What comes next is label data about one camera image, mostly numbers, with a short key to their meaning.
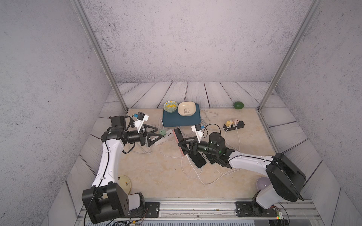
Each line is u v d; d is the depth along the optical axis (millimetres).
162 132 968
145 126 717
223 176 847
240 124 1080
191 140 773
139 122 644
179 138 786
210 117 1154
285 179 438
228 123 1044
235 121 1024
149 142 626
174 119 1140
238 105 1188
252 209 646
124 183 821
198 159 903
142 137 629
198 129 700
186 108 1180
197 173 859
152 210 729
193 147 684
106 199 397
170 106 1185
